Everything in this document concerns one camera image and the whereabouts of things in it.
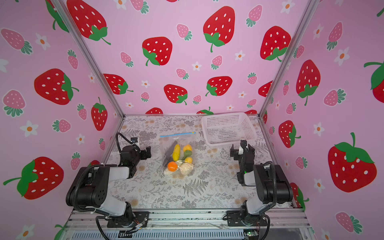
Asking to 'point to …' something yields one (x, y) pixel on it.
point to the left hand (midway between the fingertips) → (142, 146)
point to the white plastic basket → (228, 128)
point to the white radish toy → (167, 173)
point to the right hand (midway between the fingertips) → (242, 144)
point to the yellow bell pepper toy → (187, 147)
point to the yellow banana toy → (176, 152)
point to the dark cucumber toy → (168, 155)
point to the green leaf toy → (187, 153)
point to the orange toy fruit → (172, 166)
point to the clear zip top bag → (182, 139)
